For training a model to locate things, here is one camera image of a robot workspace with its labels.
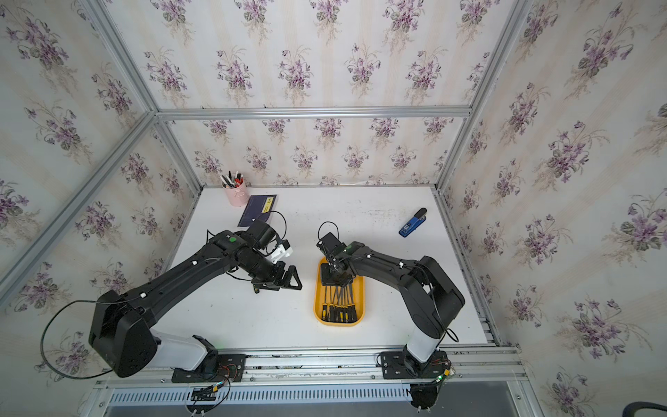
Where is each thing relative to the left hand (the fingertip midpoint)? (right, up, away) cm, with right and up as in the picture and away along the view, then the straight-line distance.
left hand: (293, 288), depth 74 cm
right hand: (+10, -2, +13) cm, 17 cm away
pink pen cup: (-29, +32, +31) cm, 53 cm away
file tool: (+14, -11, +6) cm, 19 cm away
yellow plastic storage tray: (+20, -4, +13) cm, 25 cm away
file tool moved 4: (+10, -10, +7) cm, 16 cm away
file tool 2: (+10, -8, +12) cm, 17 cm away
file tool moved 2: (+17, -9, +9) cm, 22 cm away
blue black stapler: (+46, +19, +30) cm, 59 cm away
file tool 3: (+9, -10, +9) cm, 16 cm away
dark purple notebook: (-21, +24, +37) cm, 49 cm away
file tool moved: (+18, -9, +9) cm, 22 cm away
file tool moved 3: (+12, -8, +10) cm, 17 cm away
